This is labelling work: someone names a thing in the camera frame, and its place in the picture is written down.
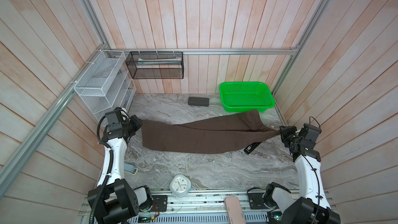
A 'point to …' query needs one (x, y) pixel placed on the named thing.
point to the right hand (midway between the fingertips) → (280, 125)
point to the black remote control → (249, 149)
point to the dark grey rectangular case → (199, 101)
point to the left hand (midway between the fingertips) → (142, 122)
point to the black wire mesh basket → (156, 65)
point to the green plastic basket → (240, 96)
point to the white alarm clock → (180, 185)
